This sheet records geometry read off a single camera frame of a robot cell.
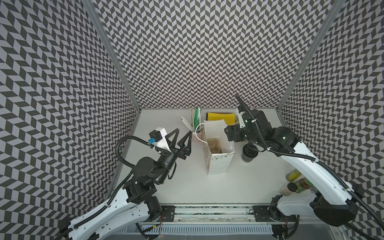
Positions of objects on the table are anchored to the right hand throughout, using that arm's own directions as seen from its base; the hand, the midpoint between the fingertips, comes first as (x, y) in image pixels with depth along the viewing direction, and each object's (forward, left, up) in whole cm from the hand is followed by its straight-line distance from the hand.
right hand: (233, 133), depth 68 cm
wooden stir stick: (+23, +21, -14) cm, 34 cm away
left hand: (-6, +20, +9) cm, 23 cm away
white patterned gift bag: (-8, +7, -14) cm, 18 cm away
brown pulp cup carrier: (+10, +6, -26) cm, 29 cm away
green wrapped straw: (+26, +17, -12) cm, 33 cm away
